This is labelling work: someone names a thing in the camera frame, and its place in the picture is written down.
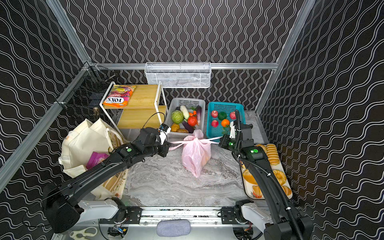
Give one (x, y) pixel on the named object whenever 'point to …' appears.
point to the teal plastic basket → (228, 107)
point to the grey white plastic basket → (172, 103)
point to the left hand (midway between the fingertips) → (174, 144)
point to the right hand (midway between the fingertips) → (221, 138)
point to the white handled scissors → (88, 231)
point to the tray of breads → (252, 188)
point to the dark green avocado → (222, 115)
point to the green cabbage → (177, 116)
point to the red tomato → (192, 121)
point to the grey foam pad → (173, 227)
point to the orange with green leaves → (225, 123)
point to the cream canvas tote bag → (78, 144)
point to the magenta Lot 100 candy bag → (95, 158)
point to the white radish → (184, 112)
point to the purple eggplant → (190, 129)
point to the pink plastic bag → (196, 151)
